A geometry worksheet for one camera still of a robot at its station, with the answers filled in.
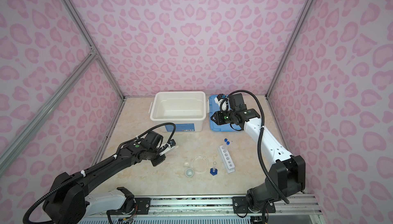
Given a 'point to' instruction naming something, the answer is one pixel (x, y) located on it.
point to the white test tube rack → (227, 160)
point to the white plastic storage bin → (187, 110)
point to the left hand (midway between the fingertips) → (163, 152)
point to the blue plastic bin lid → (214, 107)
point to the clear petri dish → (199, 164)
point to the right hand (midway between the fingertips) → (214, 116)
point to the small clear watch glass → (186, 164)
